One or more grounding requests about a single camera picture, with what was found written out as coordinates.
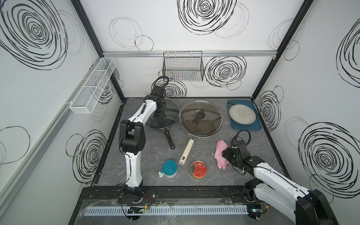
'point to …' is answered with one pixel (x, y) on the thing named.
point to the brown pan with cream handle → (190, 145)
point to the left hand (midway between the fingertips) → (159, 106)
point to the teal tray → (256, 126)
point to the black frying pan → (172, 116)
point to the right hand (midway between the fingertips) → (223, 154)
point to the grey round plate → (242, 114)
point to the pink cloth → (222, 162)
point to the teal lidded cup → (169, 169)
